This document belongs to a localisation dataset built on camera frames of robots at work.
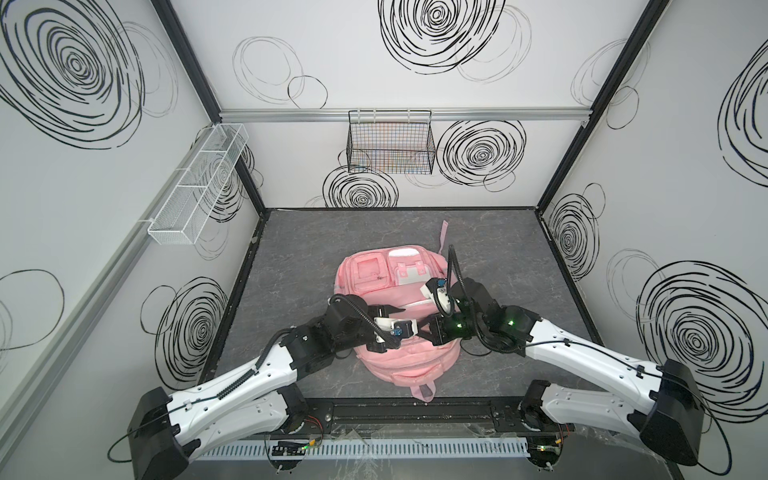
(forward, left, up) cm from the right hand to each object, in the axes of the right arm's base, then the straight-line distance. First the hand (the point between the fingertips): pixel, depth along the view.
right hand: (411, 336), depth 70 cm
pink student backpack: (+21, +4, -7) cm, 22 cm away
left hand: (+4, +2, +2) cm, 5 cm away
